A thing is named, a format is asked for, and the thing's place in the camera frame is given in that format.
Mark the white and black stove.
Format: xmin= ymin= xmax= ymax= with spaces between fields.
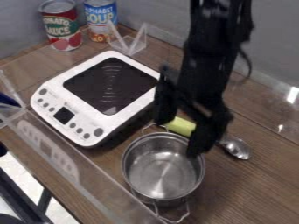
xmin=31 ymin=51 xmax=160 ymax=147

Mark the tomato sauce can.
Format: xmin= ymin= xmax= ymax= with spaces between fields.
xmin=39 ymin=0 xmax=81 ymax=52

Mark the clear acrylic stand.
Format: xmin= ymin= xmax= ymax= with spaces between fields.
xmin=107 ymin=21 xmax=147 ymax=56

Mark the black metal table frame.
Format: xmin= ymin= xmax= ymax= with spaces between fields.
xmin=0 ymin=168 xmax=53 ymax=224

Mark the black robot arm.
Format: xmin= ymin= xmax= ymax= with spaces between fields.
xmin=153 ymin=0 xmax=255 ymax=158

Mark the spoon with green handle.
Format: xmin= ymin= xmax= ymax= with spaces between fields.
xmin=164 ymin=116 xmax=251 ymax=160

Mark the clear acrylic front barrier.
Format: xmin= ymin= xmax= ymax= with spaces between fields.
xmin=0 ymin=70 xmax=164 ymax=224

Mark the alphabet soup can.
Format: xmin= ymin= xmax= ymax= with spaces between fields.
xmin=84 ymin=0 xmax=117 ymax=43

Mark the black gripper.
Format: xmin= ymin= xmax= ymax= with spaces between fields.
xmin=152 ymin=38 xmax=239 ymax=158

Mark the silver steel pot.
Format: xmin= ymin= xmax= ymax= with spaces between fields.
xmin=121 ymin=123 xmax=206 ymax=224

